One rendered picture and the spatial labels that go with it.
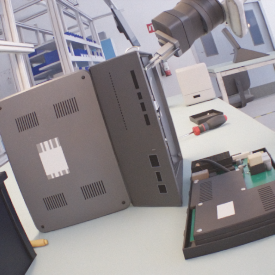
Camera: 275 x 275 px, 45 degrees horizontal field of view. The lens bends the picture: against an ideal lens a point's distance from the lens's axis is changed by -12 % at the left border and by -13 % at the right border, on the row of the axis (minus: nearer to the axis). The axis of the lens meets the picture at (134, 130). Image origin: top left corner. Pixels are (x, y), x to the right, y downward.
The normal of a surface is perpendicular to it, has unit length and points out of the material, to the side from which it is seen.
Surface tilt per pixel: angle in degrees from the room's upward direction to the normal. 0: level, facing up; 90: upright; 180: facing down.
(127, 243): 0
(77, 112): 90
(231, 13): 112
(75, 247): 0
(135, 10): 90
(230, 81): 101
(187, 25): 125
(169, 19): 45
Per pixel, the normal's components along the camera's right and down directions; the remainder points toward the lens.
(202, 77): -0.11, 0.18
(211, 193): -0.29, -0.94
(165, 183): -0.61, 0.30
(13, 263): 0.95, -0.28
